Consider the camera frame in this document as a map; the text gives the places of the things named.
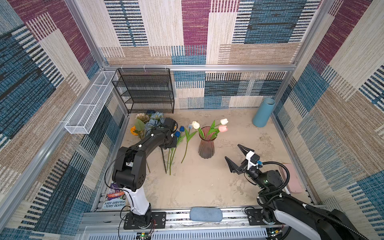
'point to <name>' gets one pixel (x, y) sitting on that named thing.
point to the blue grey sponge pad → (206, 214)
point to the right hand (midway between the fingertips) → (232, 151)
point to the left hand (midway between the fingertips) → (171, 142)
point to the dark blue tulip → (181, 129)
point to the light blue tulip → (188, 138)
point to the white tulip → (223, 122)
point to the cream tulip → (196, 125)
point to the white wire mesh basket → (80, 121)
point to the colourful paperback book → (116, 199)
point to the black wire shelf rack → (145, 89)
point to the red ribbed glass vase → (206, 148)
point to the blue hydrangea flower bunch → (156, 120)
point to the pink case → (294, 184)
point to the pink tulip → (215, 132)
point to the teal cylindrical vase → (263, 112)
